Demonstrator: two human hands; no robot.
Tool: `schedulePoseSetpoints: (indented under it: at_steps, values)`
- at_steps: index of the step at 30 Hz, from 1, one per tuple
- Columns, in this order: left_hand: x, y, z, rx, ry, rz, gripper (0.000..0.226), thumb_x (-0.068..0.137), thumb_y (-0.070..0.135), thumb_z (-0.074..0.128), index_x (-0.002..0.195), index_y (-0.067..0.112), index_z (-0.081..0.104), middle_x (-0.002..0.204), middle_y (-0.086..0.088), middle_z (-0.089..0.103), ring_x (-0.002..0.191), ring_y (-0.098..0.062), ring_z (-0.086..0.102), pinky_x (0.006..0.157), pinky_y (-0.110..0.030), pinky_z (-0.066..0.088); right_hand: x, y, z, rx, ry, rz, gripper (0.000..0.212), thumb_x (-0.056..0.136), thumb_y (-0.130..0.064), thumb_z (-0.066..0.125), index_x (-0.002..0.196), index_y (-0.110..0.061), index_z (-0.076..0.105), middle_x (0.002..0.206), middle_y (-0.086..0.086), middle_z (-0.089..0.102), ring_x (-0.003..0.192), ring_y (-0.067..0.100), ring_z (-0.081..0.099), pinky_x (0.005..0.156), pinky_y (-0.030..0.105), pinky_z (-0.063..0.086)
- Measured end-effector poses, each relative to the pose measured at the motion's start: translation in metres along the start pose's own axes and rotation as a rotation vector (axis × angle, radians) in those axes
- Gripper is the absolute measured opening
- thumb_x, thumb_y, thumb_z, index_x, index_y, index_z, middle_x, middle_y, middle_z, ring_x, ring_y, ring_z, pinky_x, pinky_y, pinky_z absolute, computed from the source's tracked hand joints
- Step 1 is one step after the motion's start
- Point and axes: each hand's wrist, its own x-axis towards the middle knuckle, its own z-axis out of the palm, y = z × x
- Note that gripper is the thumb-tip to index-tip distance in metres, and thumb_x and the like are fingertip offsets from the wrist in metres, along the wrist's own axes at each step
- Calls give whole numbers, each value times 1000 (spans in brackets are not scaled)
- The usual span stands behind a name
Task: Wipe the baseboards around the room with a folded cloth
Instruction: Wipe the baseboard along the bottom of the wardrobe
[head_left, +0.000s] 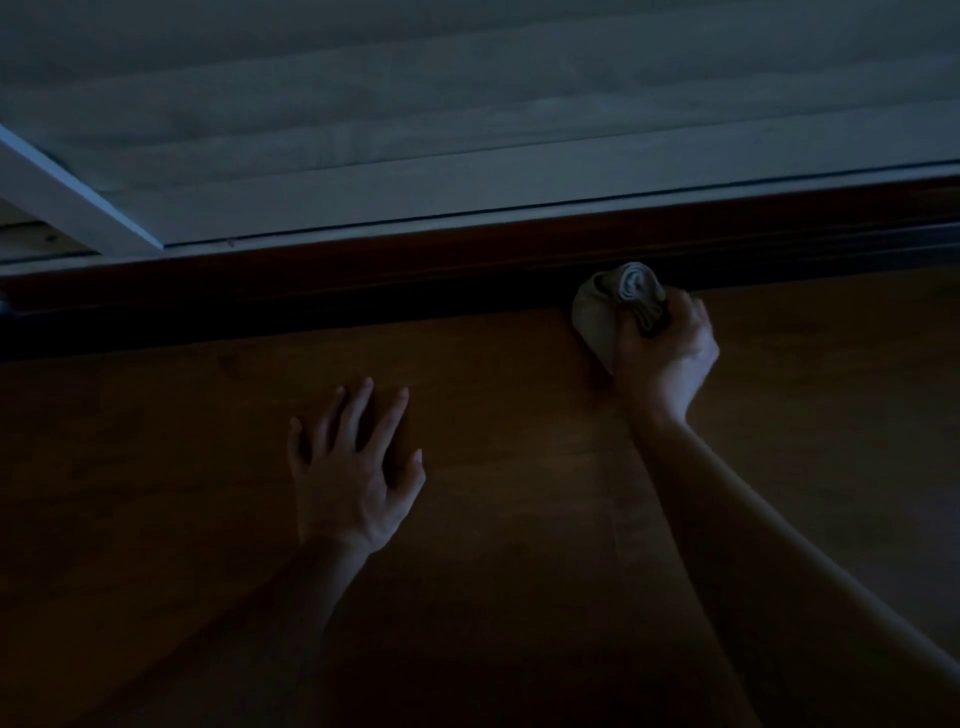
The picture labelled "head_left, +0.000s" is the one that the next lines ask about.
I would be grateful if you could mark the person's right forearm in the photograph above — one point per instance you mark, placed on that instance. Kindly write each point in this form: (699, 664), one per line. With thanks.
(795, 570)

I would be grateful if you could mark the person's right hand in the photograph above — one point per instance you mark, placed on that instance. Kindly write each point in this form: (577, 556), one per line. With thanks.
(664, 367)

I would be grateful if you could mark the person's left forearm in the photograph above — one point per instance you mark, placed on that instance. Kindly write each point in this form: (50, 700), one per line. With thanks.
(247, 645)

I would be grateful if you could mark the white louvered sliding door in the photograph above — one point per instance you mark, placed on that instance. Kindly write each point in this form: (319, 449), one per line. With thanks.
(450, 112)

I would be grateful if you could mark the person's left hand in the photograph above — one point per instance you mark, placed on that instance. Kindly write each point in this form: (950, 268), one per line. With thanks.
(345, 487)

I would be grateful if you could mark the grey cleaning cloth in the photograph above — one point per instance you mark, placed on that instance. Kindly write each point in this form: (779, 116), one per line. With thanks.
(596, 315)

